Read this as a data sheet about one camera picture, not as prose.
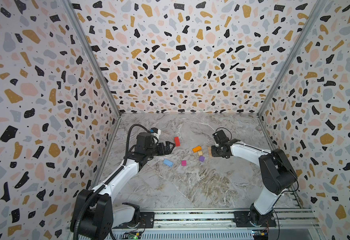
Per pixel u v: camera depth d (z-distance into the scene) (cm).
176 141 106
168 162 95
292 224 76
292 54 88
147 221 73
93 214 40
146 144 66
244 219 73
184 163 95
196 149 100
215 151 86
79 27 76
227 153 70
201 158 97
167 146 75
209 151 90
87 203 37
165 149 75
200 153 98
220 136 76
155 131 76
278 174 48
